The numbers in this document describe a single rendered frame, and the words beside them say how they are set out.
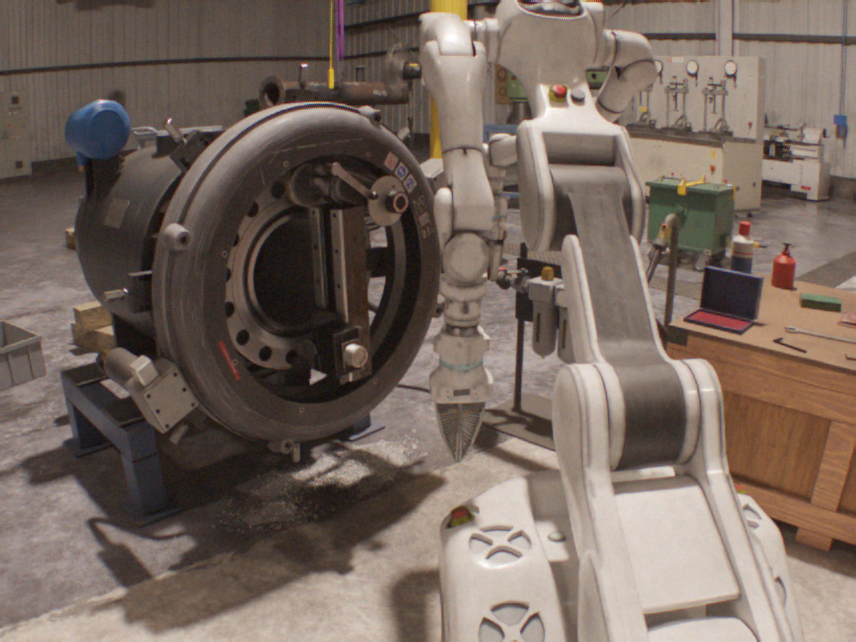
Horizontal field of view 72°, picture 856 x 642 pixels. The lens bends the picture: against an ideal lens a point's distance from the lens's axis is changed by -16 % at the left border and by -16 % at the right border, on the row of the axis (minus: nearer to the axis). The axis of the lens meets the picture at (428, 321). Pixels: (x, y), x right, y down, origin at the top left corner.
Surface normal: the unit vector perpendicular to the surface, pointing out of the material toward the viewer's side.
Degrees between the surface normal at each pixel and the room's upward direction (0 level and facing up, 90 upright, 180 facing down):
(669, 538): 21
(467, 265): 100
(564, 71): 71
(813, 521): 90
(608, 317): 45
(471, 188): 64
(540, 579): 38
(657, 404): 51
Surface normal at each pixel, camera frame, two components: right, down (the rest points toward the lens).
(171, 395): 0.73, 0.21
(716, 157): -0.86, 0.15
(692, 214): -0.64, 0.23
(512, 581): 0.04, -0.56
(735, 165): 0.51, 0.26
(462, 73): 0.09, -0.26
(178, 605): 0.00, -0.95
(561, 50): 0.07, 0.19
